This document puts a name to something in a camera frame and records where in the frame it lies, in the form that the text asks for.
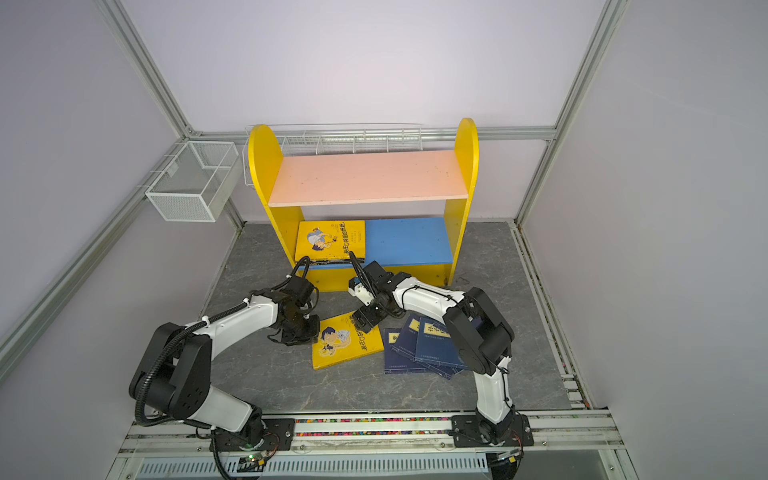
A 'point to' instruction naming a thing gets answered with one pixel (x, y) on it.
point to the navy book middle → (406, 343)
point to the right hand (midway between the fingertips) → (368, 319)
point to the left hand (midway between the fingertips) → (316, 342)
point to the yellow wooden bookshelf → (404, 210)
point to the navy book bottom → (395, 362)
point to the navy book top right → (434, 343)
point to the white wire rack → (342, 139)
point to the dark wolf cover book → (328, 261)
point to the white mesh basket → (199, 183)
